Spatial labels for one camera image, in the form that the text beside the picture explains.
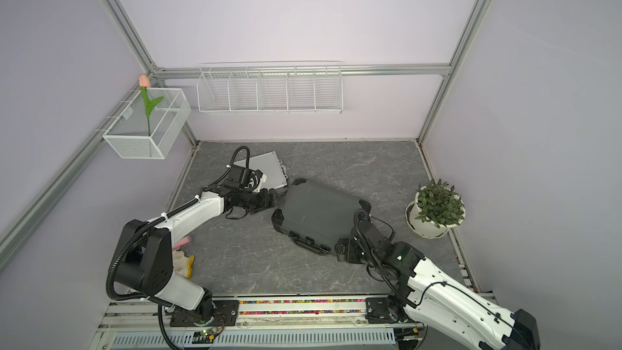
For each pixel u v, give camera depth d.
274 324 0.74
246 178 0.74
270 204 0.79
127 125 0.79
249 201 0.76
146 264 0.44
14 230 0.51
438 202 0.79
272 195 0.81
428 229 0.84
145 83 0.85
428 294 0.49
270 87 0.99
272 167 1.08
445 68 0.94
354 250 0.68
